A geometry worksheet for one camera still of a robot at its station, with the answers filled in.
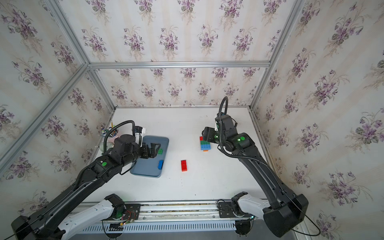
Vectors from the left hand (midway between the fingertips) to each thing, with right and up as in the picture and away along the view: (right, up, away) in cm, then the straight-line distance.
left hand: (155, 144), depth 73 cm
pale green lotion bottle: (-32, -3, +15) cm, 36 cm away
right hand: (+28, +6, +1) cm, 29 cm away
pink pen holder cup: (-32, +3, +19) cm, 37 cm away
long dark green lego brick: (+27, -2, +22) cm, 35 cm away
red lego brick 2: (+13, -16, +15) cm, 25 cm away
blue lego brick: (0, -14, +13) cm, 19 cm away
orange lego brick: (+27, -7, +22) cm, 36 cm away
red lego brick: (+25, 0, +26) cm, 36 cm away
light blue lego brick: (+27, -5, +20) cm, 34 cm away
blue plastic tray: (-8, -17, +16) cm, 25 cm away
